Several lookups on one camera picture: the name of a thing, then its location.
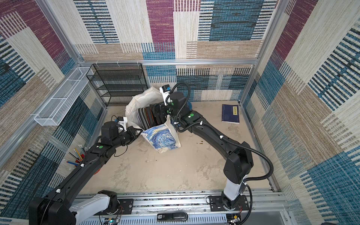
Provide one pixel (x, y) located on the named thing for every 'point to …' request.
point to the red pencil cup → (79, 158)
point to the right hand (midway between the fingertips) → (160, 104)
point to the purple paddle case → (143, 117)
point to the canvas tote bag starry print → (162, 137)
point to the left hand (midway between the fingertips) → (143, 129)
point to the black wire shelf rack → (117, 84)
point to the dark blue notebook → (230, 114)
